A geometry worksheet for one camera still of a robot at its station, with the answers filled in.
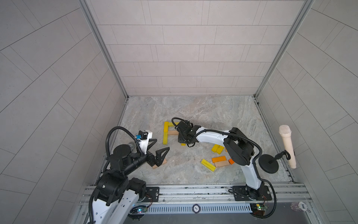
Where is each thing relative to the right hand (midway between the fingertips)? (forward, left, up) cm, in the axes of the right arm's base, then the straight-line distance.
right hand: (180, 140), depth 94 cm
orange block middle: (-15, -23, +2) cm, 27 cm away
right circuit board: (-40, -38, -1) cm, 55 cm away
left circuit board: (-37, +21, +4) cm, 43 cm away
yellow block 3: (-19, -16, +3) cm, 25 cm away
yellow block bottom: (-13, -2, +20) cm, 24 cm away
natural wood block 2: (-18, -24, +2) cm, 30 cm away
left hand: (-16, +6, +27) cm, 32 cm away
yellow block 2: (0, +10, +4) cm, 11 cm away
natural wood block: (-15, +10, +2) cm, 18 cm away
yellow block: (+11, +10, +4) cm, 15 cm away
